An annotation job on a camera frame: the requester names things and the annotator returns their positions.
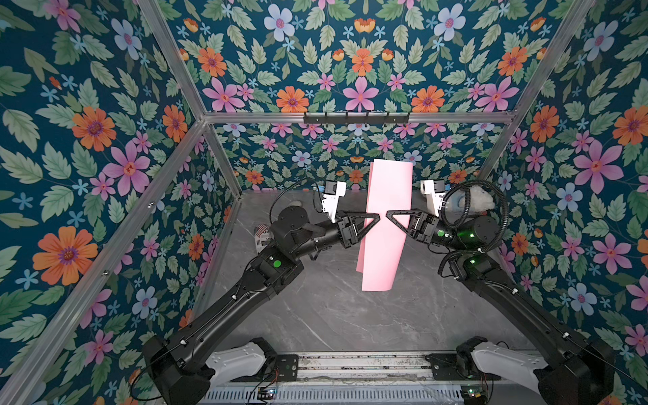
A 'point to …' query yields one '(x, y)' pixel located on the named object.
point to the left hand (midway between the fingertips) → (377, 220)
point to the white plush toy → (481, 200)
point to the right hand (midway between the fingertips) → (390, 217)
